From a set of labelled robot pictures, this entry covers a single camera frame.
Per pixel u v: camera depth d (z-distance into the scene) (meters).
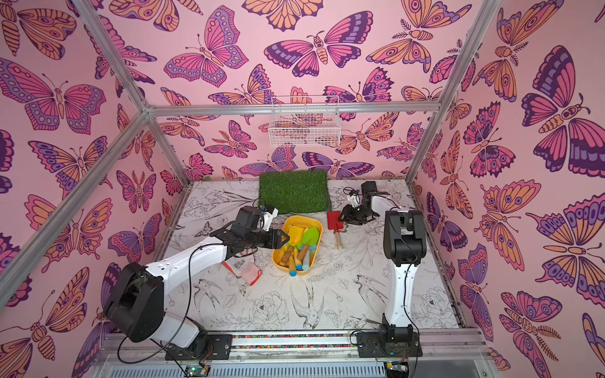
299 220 1.00
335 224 1.04
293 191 1.12
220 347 0.73
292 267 0.83
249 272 0.87
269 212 0.78
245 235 0.67
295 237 0.97
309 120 0.95
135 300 0.43
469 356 0.73
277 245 0.76
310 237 0.96
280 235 0.78
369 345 0.73
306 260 0.85
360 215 0.91
